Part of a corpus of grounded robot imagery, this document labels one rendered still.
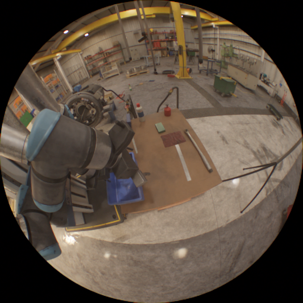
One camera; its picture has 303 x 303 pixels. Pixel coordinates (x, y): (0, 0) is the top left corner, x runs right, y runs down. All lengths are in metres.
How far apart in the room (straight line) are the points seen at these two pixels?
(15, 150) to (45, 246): 0.30
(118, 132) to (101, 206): 0.93
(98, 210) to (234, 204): 1.55
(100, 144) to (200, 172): 0.73
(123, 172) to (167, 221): 1.02
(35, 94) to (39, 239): 0.55
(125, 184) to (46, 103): 0.69
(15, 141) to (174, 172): 0.86
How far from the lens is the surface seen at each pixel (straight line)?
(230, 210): 1.44
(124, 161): 0.24
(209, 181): 0.81
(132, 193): 0.66
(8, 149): 0.35
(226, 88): 3.10
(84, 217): 1.23
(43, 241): 0.46
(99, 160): 0.20
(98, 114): 1.80
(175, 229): 1.22
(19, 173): 0.83
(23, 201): 0.54
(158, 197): 0.73
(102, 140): 0.20
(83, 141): 0.18
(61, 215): 0.61
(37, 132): 0.16
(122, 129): 0.22
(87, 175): 0.47
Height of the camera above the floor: 1.19
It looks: 56 degrees down
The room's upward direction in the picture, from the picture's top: 16 degrees counter-clockwise
